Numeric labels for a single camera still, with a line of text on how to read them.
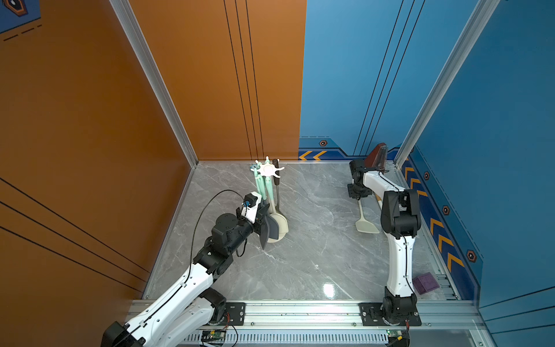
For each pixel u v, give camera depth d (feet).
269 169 2.11
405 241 2.00
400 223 1.97
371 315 2.37
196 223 3.16
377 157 3.44
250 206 1.97
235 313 2.44
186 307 1.63
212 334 2.36
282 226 2.65
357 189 2.94
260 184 2.12
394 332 2.38
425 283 2.48
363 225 3.08
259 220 2.12
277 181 2.37
